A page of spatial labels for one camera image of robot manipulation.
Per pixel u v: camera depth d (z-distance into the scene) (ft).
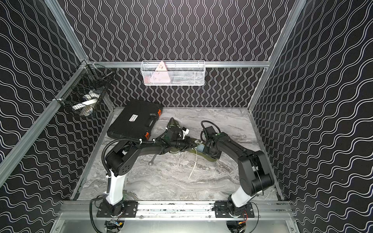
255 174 1.45
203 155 2.88
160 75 2.93
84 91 3.04
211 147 2.22
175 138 2.67
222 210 2.40
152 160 3.03
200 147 3.11
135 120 3.39
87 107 2.69
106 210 2.38
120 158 1.73
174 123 3.43
